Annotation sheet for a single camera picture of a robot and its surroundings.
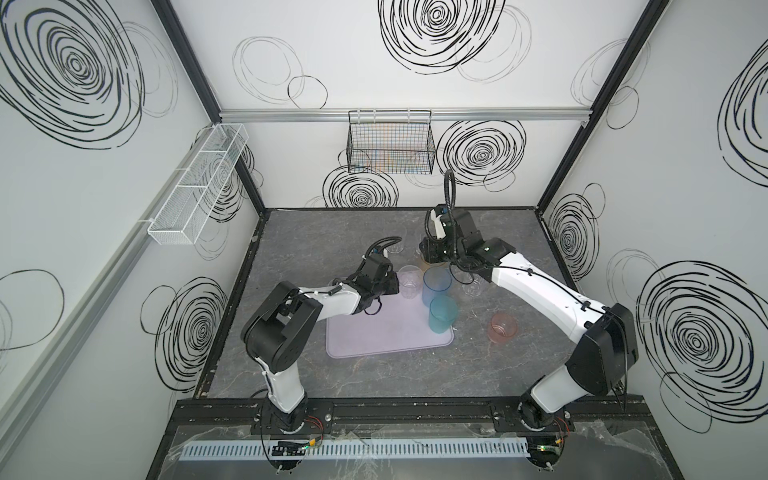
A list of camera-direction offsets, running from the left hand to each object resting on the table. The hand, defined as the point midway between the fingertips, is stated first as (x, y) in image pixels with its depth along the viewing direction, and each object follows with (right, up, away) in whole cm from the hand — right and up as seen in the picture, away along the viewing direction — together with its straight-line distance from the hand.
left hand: (400, 277), depth 94 cm
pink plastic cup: (+31, -15, -5) cm, 34 cm away
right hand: (+6, +11, -12) cm, 17 cm away
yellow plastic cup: (+7, +4, -6) cm, 10 cm away
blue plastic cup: (+10, -1, -8) cm, 13 cm away
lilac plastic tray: (+1, -14, -4) cm, 14 cm away
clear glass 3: (+24, -4, +2) cm, 25 cm away
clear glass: (+3, -1, +2) cm, 4 cm away
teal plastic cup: (+13, -9, -6) cm, 17 cm away
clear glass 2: (-1, +15, +11) cm, 18 cm away
